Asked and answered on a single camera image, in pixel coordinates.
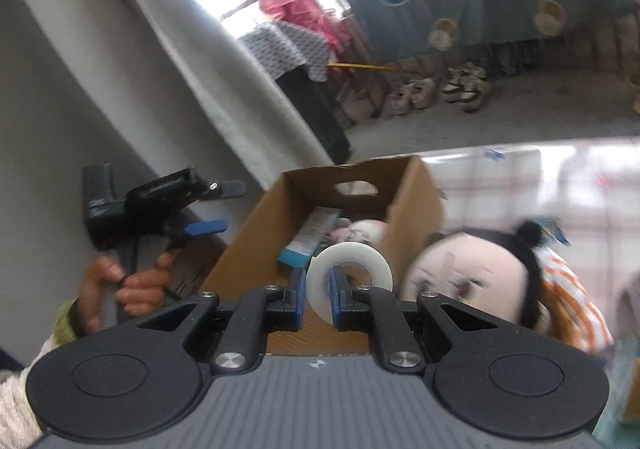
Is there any pink white shoe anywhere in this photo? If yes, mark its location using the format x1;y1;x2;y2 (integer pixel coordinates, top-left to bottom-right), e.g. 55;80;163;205
410;76;438;110
385;84;416;117

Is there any orange checked cloth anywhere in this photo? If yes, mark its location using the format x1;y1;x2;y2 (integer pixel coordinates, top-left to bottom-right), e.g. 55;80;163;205
535;246;616;356

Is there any brown cardboard box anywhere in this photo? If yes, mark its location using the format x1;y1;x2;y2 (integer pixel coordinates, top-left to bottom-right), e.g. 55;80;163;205
197;155;446;355

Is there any white dark sneaker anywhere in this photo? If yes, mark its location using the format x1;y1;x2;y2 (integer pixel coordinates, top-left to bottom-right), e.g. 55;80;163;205
442;66;468;104
460;63;488;112

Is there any person's left forearm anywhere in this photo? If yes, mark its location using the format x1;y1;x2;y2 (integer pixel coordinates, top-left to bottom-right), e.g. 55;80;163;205
0;298;86;449

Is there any teal cloth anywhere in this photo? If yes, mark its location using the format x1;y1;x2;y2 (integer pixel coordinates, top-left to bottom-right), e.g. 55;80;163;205
592;344;640;449

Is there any yellow stick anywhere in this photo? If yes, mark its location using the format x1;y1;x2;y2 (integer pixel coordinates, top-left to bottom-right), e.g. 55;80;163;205
327;61;426;78

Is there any white tape roll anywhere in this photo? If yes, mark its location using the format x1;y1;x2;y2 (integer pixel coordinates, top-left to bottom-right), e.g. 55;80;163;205
306;244;394;325

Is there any white curtain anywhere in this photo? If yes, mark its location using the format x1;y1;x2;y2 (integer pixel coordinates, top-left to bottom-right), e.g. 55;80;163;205
95;0;351;164

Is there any white polka dot cloth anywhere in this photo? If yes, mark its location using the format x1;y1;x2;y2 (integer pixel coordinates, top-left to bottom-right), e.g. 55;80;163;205
242;21;331;82

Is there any person's left hand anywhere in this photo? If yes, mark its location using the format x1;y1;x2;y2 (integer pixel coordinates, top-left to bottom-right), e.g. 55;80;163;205
75;251;177;335

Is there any pink plush doll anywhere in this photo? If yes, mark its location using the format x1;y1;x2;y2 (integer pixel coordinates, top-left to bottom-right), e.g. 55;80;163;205
327;218;391;260

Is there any checked floral tablecloth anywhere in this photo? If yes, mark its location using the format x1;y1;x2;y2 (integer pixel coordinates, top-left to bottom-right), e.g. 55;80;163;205
422;139;640;355

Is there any black hanging cloth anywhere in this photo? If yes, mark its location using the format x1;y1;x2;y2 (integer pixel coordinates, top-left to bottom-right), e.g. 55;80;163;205
275;66;352;160

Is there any blue white carton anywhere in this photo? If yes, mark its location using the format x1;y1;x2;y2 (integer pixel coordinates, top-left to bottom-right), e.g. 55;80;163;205
277;206;346;270

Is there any black-haired plush doll red dress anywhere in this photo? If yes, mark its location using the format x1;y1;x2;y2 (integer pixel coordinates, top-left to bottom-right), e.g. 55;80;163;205
400;221;548;336

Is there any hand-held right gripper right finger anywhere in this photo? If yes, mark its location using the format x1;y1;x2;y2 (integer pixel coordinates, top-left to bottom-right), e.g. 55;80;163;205
327;266;506;373

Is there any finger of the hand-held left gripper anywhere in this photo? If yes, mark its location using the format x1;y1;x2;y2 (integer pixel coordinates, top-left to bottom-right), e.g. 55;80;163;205
166;220;229;237
197;180;247;200

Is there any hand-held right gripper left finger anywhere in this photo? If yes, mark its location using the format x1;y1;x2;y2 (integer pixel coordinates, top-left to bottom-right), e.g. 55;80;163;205
135;268;307;376

